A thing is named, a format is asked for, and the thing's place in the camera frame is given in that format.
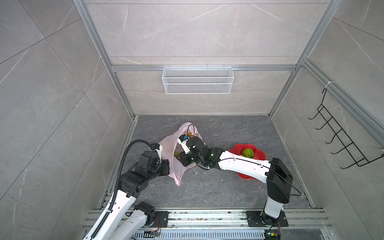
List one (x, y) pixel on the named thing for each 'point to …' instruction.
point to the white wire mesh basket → (197, 80)
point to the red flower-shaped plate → (238, 148)
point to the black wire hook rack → (352, 151)
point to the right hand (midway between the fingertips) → (178, 155)
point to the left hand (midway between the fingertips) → (169, 159)
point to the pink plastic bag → (171, 148)
